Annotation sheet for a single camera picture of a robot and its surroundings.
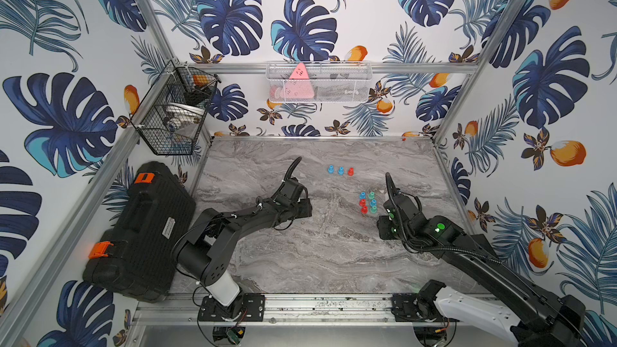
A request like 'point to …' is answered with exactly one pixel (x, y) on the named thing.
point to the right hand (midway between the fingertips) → (382, 222)
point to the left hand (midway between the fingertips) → (307, 204)
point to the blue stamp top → (362, 195)
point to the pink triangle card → (299, 85)
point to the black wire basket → (171, 118)
